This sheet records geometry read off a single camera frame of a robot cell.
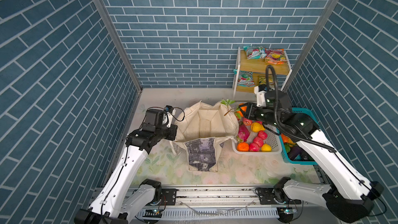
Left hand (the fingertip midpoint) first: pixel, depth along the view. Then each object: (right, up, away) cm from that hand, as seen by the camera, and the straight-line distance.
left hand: (176, 127), depth 76 cm
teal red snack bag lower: (+41, +28, +26) cm, 56 cm away
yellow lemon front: (+48, -13, +9) cm, 51 cm away
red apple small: (+45, -9, +11) cm, 47 cm away
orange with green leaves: (+29, +8, -11) cm, 32 cm away
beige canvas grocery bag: (+14, -5, +23) cm, 27 cm away
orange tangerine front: (+36, -13, +9) cm, 39 cm away
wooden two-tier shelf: (+37, +32, +13) cm, 51 cm away
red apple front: (+41, -13, +9) cm, 44 cm away
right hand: (+29, +11, -8) cm, 33 cm away
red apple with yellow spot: (+39, 0, +18) cm, 43 cm away
